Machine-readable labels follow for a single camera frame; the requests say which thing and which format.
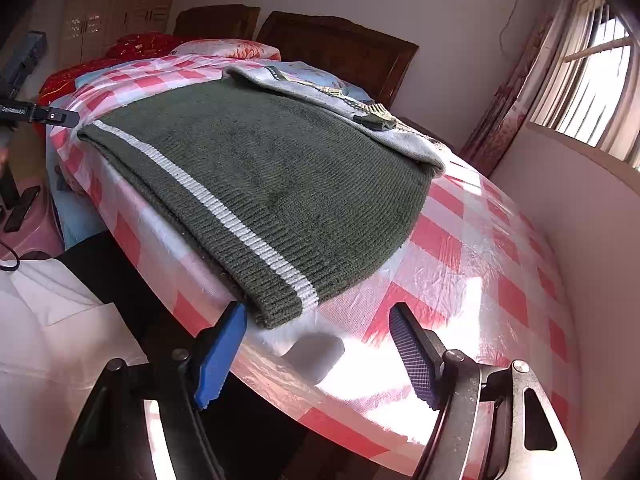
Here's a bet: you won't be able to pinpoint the barred window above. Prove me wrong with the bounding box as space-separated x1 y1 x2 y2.
529 0 640 171

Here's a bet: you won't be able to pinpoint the person's white shirt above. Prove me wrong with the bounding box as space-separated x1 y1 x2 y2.
0 255 168 480

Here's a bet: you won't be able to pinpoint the orange floral pillow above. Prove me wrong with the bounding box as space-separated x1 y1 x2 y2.
170 38 282 62

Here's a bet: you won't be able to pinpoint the large wooden headboard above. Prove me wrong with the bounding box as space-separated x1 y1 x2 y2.
256 10 420 111

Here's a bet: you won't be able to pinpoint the blue floral pillow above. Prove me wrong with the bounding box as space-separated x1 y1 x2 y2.
277 61 377 107

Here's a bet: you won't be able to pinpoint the wooden wardrobe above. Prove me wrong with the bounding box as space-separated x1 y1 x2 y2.
59 0 183 67

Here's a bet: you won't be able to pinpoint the pink plastic stool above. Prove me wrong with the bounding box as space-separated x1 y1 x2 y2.
0 180 64 272

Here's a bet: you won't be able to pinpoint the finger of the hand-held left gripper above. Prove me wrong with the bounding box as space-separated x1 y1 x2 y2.
0 160 42 234
29 104 81 129

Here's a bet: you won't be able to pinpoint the small wooden headboard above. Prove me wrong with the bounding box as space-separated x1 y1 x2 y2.
174 5 261 42

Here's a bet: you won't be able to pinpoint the person's black trousers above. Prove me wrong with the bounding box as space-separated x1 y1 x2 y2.
54 232 313 480

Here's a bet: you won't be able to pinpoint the black cable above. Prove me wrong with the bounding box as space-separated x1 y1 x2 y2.
0 241 22 272

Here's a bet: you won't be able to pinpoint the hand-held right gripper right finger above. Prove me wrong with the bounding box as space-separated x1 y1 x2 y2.
389 302 583 480

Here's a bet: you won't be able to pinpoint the pink floral curtain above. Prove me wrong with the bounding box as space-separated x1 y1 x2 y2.
460 0 581 175

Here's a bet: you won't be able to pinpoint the green knitted sweater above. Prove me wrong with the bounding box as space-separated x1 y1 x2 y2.
77 64 447 331

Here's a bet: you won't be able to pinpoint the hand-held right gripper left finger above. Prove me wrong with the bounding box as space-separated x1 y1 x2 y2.
55 301 249 480

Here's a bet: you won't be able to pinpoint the red white checked bed cover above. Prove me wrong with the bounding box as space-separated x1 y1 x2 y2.
45 52 585 480

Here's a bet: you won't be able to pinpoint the red patterned bedding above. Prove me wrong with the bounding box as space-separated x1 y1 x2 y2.
39 32 187 106

